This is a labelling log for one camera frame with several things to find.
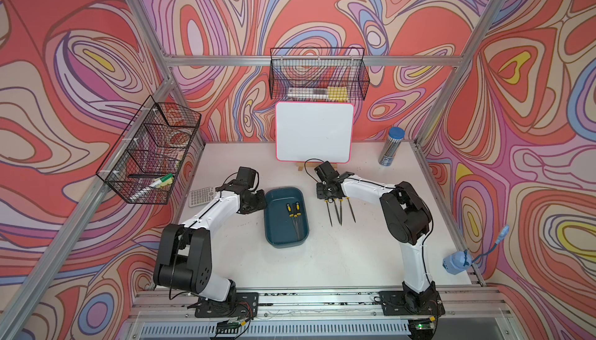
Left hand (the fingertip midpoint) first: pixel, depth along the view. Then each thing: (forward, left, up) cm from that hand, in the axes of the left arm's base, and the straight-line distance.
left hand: (264, 203), depth 90 cm
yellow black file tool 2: (+1, -31, -7) cm, 32 cm away
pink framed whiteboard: (+30, -20, +11) cm, 38 cm away
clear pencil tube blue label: (+25, -54, +8) cm, 60 cm away
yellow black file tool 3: (-3, -30, -6) cm, 31 cm away
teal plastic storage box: (-4, -8, -6) cm, 11 cm away
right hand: (+8, -25, -7) cm, 27 cm away
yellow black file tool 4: (-4, -12, -4) cm, 13 cm away
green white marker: (-6, +33, +20) cm, 39 cm away
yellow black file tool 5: (-3, -13, -5) cm, 14 cm away
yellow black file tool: (+2, -35, -6) cm, 36 cm away
